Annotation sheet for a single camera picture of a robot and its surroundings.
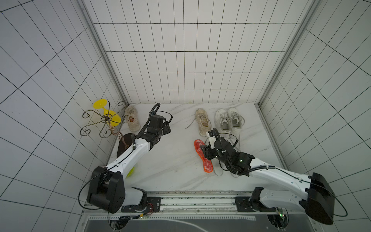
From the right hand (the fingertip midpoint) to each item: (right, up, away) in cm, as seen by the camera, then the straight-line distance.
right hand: (203, 142), depth 80 cm
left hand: (-24, +7, +7) cm, 27 cm away
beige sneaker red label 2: (-50, +16, +24) cm, 58 cm away
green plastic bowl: (-35, -11, -16) cm, 40 cm away
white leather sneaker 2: (+25, +11, +18) cm, 33 cm away
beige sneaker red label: (+1, +14, +21) cm, 25 cm away
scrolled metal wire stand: (-49, +13, -9) cm, 52 cm away
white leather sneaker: (+16, +10, +18) cm, 25 cm away
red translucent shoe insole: (+4, -15, +6) cm, 17 cm away
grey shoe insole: (+24, -6, +12) cm, 27 cm away
